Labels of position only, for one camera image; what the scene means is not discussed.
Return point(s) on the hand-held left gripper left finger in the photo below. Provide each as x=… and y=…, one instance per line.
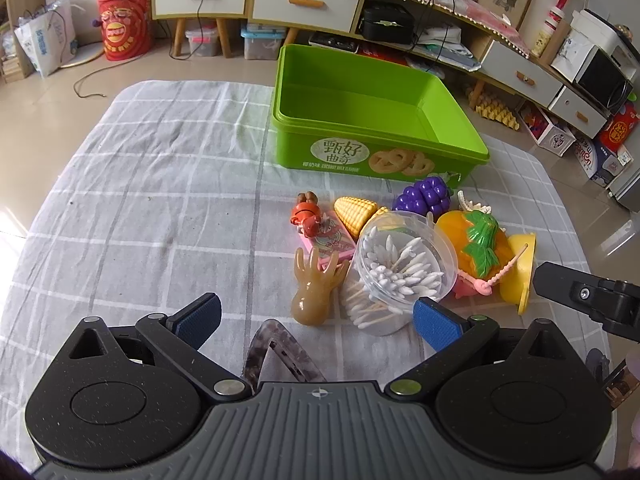
x=197, y=320

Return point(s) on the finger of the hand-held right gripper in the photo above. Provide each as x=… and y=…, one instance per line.
x=565, y=287

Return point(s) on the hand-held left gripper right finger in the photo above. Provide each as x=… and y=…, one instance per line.
x=435, y=325

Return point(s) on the yellow toy bowl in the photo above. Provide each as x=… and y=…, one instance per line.
x=520, y=280

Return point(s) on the pink toy teapot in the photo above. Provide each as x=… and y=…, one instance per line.
x=467, y=287

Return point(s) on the tortoiseshell hair clip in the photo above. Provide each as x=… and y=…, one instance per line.
x=252, y=355

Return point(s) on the clear cotton swab container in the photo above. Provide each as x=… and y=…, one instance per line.
x=395, y=270

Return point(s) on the orange toy bowl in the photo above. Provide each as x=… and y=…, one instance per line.
x=455, y=240

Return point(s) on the brown toy hand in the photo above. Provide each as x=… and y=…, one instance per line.
x=310, y=305

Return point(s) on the purple toy grapes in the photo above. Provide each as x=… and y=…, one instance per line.
x=425, y=197

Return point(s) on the pink toy packet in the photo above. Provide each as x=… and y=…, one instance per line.
x=332, y=242

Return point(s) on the yellow toy corn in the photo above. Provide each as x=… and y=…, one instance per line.
x=355, y=212

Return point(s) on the red brown toy figure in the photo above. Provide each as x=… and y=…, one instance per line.
x=305, y=210

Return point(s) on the green plastic box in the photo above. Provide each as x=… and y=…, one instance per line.
x=350, y=110

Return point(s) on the grey checked tablecloth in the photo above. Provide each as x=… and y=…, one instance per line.
x=150, y=210

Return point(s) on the white blue carton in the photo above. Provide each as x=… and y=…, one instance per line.
x=600, y=160

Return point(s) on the white toy box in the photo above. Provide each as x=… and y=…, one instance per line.
x=547, y=130

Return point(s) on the yellow egg-crate mat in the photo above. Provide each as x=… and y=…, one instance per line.
x=492, y=107

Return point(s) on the microwave oven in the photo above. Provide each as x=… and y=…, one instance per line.
x=602, y=77

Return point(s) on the white appliance box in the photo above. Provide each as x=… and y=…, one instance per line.
x=595, y=30

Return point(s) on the red flat box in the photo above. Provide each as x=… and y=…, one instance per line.
x=385, y=55

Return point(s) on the folded clothes pile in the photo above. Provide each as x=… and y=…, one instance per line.
x=440, y=42

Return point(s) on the clear storage box pink contents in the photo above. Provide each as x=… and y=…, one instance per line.
x=202, y=42

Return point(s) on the clear storage box blue lid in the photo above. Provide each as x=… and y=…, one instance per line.
x=262, y=42

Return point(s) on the red printed bucket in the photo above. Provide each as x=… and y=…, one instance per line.
x=125, y=25

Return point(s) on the black case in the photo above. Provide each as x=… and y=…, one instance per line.
x=387, y=20

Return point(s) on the white shopping bag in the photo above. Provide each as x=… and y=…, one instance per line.
x=47, y=40

